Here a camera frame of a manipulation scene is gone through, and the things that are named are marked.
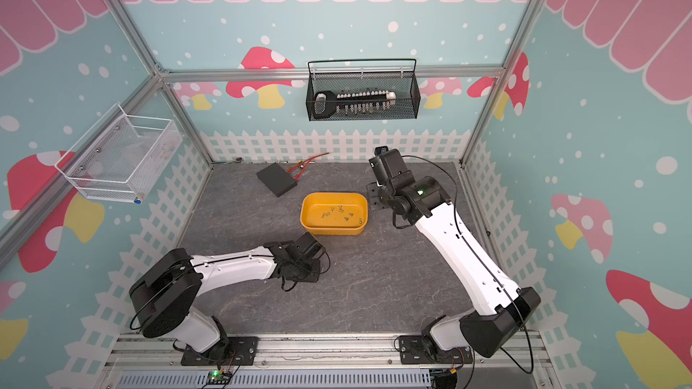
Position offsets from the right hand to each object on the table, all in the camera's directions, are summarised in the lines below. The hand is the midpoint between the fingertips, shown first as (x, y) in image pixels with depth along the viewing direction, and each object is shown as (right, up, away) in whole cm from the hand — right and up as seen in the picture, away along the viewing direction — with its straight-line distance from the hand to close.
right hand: (379, 189), depth 73 cm
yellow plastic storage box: (-15, -9, +30) cm, 35 cm away
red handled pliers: (-29, +10, +45) cm, 54 cm away
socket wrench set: (-16, +28, +17) cm, 37 cm away
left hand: (-20, -29, +14) cm, 38 cm away
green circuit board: (-44, -51, 0) cm, 67 cm away
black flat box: (-40, +4, +42) cm, 59 cm away
